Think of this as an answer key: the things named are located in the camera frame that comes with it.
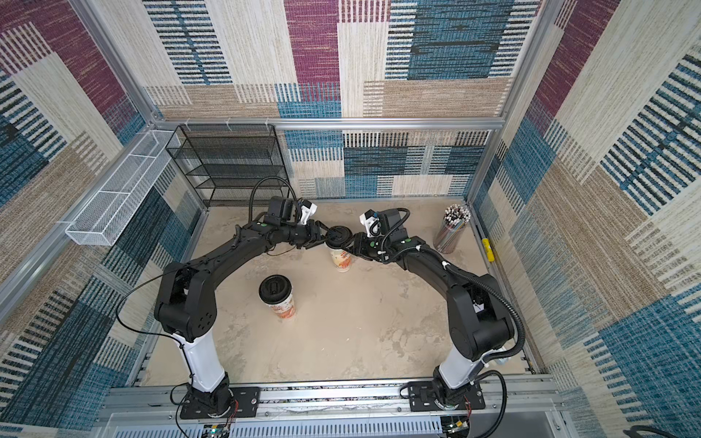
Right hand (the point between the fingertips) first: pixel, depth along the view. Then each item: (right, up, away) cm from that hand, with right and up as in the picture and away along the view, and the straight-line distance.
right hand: (352, 254), depth 88 cm
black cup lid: (-21, -8, -13) cm, 26 cm away
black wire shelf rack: (-49, +35, +20) cm, 64 cm away
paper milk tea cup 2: (-4, -2, +4) cm, 5 cm away
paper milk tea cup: (-21, -8, -13) cm, 26 cm away
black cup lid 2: (-5, +6, -1) cm, 8 cm away
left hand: (-6, +4, +1) cm, 7 cm away
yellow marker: (+53, -2, +18) cm, 56 cm away
